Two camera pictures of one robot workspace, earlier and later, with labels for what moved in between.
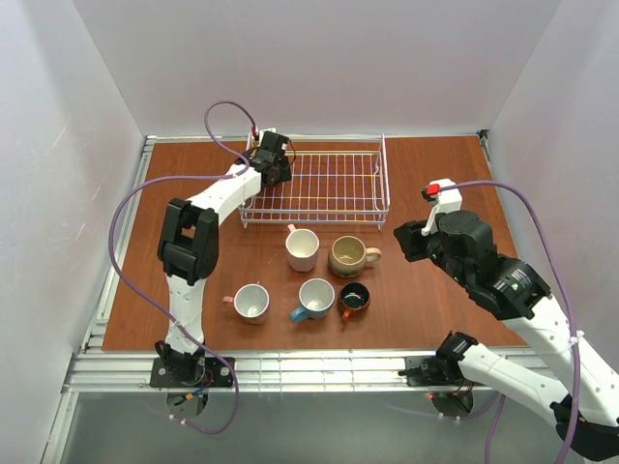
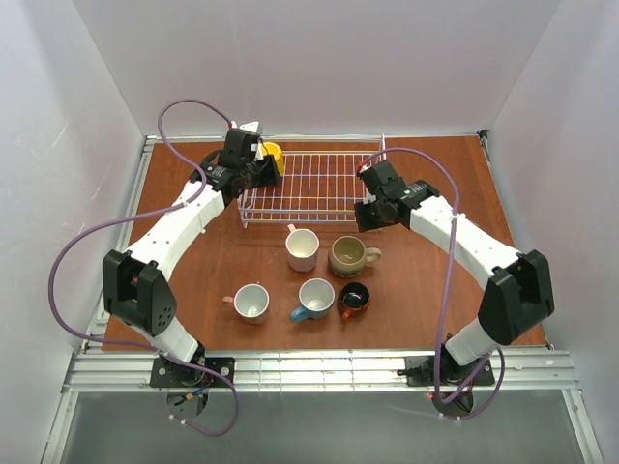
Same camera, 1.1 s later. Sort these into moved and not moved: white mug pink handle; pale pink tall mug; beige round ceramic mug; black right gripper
Moved: black right gripper
Not moved: pale pink tall mug; beige round ceramic mug; white mug pink handle
